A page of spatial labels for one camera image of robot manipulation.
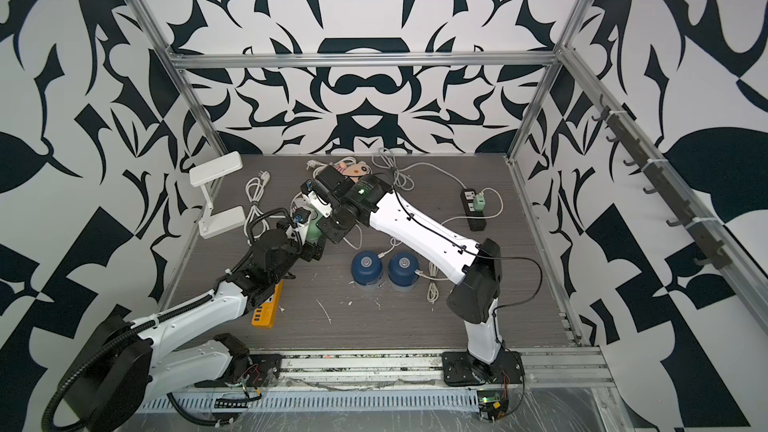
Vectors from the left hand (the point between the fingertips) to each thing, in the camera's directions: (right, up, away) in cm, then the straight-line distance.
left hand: (309, 218), depth 84 cm
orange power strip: (-11, -26, -4) cm, 28 cm away
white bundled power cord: (-26, +8, +24) cm, 36 cm away
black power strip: (+49, +5, +21) cm, 54 cm away
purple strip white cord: (+21, +20, +34) cm, 45 cm away
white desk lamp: (-29, +12, -1) cm, 31 cm away
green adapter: (+52, +4, +15) cm, 54 cm away
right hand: (+7, 0, -8) cm, 11 cm away
